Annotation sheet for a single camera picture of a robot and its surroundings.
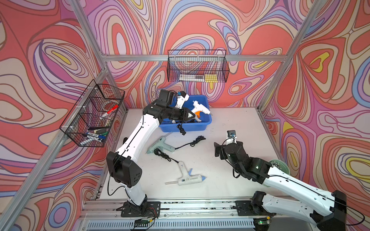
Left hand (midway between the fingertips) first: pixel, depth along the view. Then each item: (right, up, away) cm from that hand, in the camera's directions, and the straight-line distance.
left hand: (194, 115), depth 74 cm
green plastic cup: (+46, -26, +1) cm, 53 cm away
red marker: (-44, +3, +2) cm, 45 cm away
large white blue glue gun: (-4, -35, +6) cm, 36 cm away
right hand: (+16, -16, +1) cm, 23 cm away
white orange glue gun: (+2, +4, +1) cm, 5 cm away
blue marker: (-47, -10, -6) cm, 48 cm away
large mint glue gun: (-21, -18, +23) cm, 36 cm away
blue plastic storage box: (-1, -6, +33) cm, 34 cm away
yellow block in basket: (+12, +25, +17) cm, 32 cm away
